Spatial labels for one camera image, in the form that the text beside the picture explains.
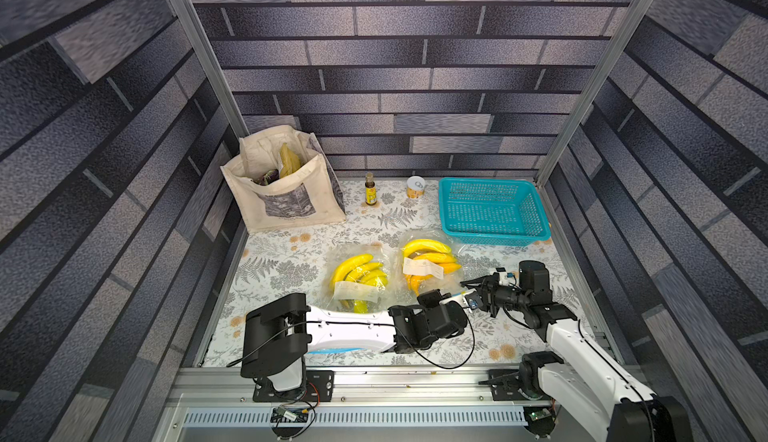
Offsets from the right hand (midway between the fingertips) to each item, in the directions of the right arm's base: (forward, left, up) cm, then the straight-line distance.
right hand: (457, 285), depth 80 cm
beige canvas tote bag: (+26, +45, +6) cm, 53 cm away
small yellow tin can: (+42, +10, -5) cm, 44 cm away
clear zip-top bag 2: (+9, +8, -4) cm, 13 cm away
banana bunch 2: (+14, +6, -5) cm, 16 cm away
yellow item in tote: (+36, +52, +13) cm, 64 cm away
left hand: (-4, +3, +1) cm, 5 cm away
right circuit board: (-27, -19, -15) cm, 36 cm away
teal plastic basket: (+35, -20, -11) cm, 42 cm away
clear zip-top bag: (+13, +38, -7) cm, 40 cm away
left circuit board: (-29, +43, -11) cm, 53 cm away
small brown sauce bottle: (+37, +27, -2) cm, 46 cm away
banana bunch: (+7, +28, -5) cm, 29 cm away
